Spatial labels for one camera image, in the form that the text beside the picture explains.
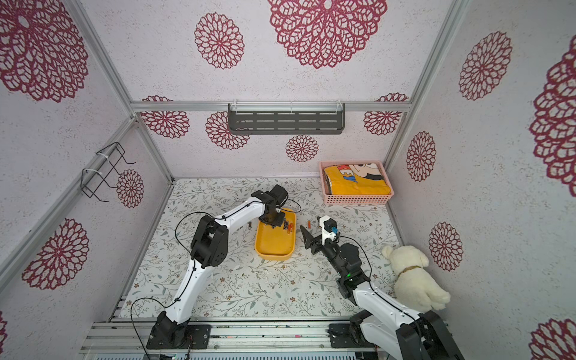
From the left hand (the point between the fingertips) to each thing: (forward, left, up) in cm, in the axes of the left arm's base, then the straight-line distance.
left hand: (275, 221), depth 102 cm
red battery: (-1, -16, -2) cm, 16 cm away
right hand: (-13, -13, +21) cm, 29 cm away
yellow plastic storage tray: (-10, -1, -2) cm, 10 cm away
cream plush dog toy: (-32, -48, +9) cm, 59 cm away
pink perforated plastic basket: (+11, -36, +2) cm, 37 cm away
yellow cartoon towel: (+23, -42, +4) cm, 48 cm away
